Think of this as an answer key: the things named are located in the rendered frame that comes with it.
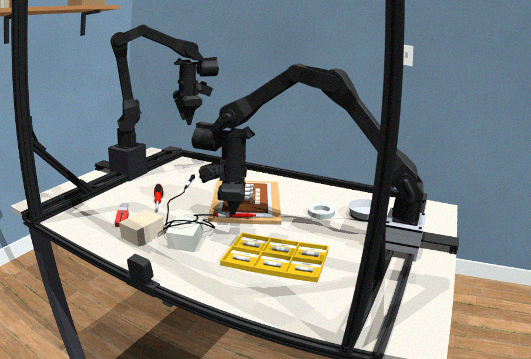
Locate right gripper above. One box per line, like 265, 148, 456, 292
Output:
217, 155, 247, 215

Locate red-handled pliers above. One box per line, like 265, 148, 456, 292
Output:
115, 203, 129, 227

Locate beige block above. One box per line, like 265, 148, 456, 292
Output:
119, 210, 164, 246

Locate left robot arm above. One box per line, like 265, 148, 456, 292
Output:
110, 25, 219, 149

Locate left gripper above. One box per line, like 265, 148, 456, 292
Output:
173, 78, 202, 125

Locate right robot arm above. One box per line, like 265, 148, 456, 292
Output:
191, 63, 424, 226

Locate red and black screwdriver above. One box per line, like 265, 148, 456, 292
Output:
154, 183, 163, 212

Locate yellow tray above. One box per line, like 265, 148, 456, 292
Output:
220, 233, 329, 283

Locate white rectangular block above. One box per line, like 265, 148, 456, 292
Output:
166, 215, 203, 252

